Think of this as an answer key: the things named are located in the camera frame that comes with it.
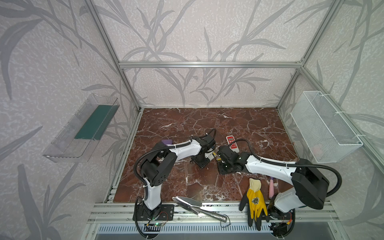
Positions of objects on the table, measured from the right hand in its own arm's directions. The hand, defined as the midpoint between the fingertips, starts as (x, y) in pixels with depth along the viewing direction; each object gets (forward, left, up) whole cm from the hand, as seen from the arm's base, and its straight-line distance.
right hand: (218, 164), depth 86 cm
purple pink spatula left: (+18, +32, -3) cm, 37 cm away
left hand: (+4, +9, -3) cm, 10 cm away
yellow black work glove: (-19, -17, 0) cm, 26 cm away
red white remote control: (+20, -10, -4) cm, 22 cm away
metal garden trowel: (-20, +16, -3) cm, 26 cm away
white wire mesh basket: (0, -44, +30) cm, 53 cm away
